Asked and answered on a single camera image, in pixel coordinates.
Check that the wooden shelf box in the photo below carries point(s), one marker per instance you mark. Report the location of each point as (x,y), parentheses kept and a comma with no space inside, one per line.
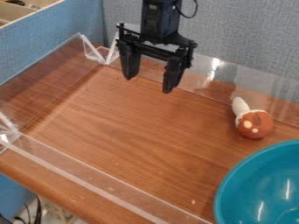
(14,10)

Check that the blue bowl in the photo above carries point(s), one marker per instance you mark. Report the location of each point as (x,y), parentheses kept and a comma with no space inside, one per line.
(259,191)

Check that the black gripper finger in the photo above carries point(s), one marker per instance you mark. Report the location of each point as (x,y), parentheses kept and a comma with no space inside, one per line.
(172,74)
(129,59)

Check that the clear acrylic corner bracket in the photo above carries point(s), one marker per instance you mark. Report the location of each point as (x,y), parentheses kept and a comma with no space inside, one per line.
(100,54)

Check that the brown toy mushroom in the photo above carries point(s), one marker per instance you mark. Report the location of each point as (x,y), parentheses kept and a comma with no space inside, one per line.
(253,122)

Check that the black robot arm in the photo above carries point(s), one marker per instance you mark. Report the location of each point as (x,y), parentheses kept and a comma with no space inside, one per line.
(160,18)

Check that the clear acrylic back barrier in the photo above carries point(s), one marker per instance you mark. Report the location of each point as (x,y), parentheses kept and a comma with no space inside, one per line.
(221,81)

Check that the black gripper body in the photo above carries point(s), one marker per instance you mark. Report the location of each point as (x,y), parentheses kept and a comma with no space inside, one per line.
(133,44)

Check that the clear acrylic barrier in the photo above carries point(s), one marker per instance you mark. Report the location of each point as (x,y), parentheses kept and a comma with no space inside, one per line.
(134,200)
(221,81)

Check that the clear acrylic front barrier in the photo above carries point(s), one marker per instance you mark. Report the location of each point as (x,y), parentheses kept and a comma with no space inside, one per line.
(134,200)

